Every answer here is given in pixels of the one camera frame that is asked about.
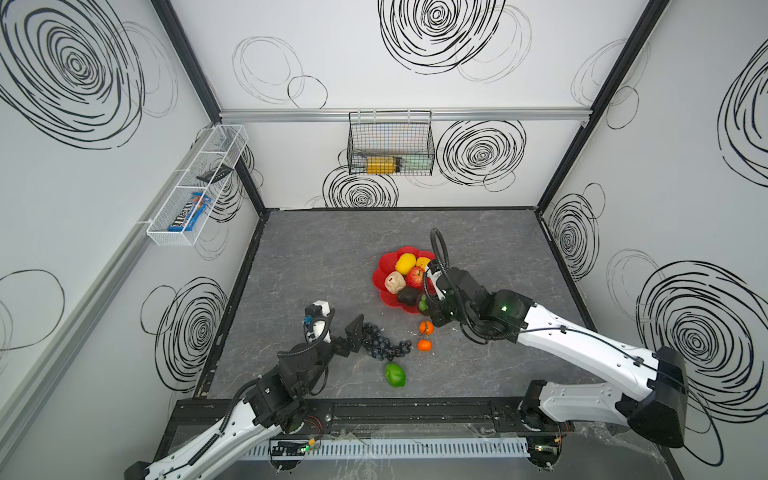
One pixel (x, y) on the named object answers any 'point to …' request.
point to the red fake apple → (414, 277)
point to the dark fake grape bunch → (380, 347)
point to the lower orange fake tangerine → (424, 345)
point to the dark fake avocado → (408, 296)
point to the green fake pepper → (395, 375)
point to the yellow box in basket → (380, 165)
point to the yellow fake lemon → (405, 263)
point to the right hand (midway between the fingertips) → (426, 299)
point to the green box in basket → (416, 164)
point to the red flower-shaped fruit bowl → (388, 265)
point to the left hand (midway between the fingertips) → (350, 315)
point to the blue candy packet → (185, 220)
